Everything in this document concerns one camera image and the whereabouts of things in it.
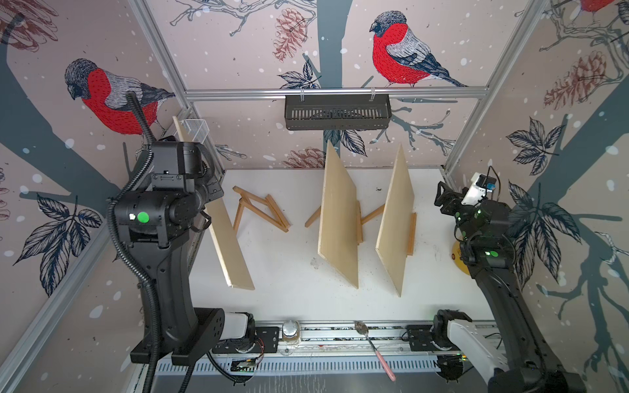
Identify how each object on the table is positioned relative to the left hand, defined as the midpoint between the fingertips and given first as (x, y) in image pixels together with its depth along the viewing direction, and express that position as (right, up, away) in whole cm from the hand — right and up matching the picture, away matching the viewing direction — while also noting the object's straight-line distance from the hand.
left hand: (207, 175), depth 57 cm
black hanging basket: (+34, +31, +48) cm, 66 cm away
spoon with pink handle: (+40, -48, +21) cm, 66 cm away
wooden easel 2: (+43, -16, +39) cm, 60 cm away
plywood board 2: (+49, -18, +13) cm, 54 cm away
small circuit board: (+4, -56, +14) cm, 58 cm away
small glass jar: (+19, -43, +9) cm, 47 cm away
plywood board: (+33, -19, +21) cm, 43 cm away
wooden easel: (+11, -17, +39) cm, 44 cm away
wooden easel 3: (+62, -20, +35) cm, 75 cm away
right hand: (+67, -1, +16) cm, 69 cm away
